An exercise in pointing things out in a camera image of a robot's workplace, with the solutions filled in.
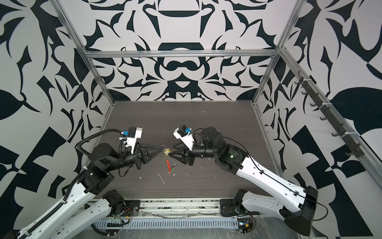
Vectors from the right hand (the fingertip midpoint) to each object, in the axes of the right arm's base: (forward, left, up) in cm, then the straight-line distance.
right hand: (172, 150), depth 60 cm
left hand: (-1, +3, +4) cm, 5 cm away
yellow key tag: (-1, +2, +1) cm, 2 cm away
